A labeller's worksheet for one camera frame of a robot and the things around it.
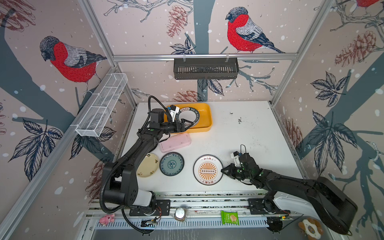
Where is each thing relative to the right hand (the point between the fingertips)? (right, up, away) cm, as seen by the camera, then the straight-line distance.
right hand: (220, 172), depth 83 cm
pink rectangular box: (-27, +15, +13) cm, 34 cm away
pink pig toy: (-56, -17, -14) cm, 61 cm away
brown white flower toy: (+39, -19, -17) cm, 46 cm away
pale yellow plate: (-43, +2, +6) cm, 44 cm away
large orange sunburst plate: (-7, +1, +3) cm, 8 cm away
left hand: (-18, +27, -4) cm, 33 cm away
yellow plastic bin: (-7, +28, +25) cm, 39 cm away
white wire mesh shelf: (-64, +30, -11) cm, 71 cm away
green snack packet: (+2, -17, -13) cm, 21 cm away
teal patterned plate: (-28, +3, +5) cm, 29 cm away
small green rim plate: (-19, +34, +28) cm, 48 cm away
